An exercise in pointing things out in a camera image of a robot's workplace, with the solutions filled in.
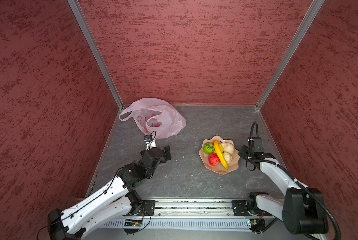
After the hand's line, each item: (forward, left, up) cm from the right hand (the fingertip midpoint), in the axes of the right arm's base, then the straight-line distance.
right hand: (240, 154), depth 89 cm
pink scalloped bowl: (-8, +13, -2) cm, 16 cm away
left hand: (-3, +46, +14) cm, 48 cm away
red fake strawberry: (-4, +17, +2) cm, 18 cm away
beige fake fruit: (-3, +9, +2) cm, 9 cm away
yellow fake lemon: (+4, +11, +1) cm, 12 cm away
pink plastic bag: (+24, +53, +11) cm, 59 cm away
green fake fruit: (+2, +19, +5) cm, 20 cm away
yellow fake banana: (-2, +13, +4) cm, 14 cm away
